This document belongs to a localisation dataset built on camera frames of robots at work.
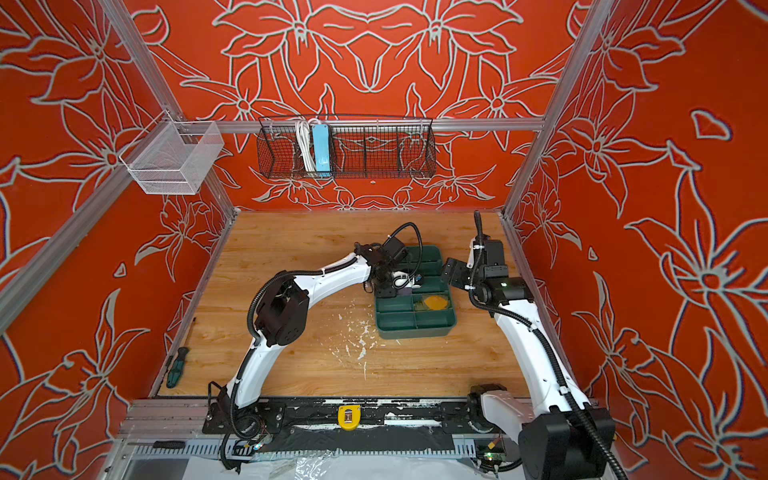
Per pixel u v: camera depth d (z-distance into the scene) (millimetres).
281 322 552
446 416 731
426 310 854
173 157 924
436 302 861
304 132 875
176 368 794
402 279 814
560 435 362
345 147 996
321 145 898
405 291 865
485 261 581
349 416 719
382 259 712
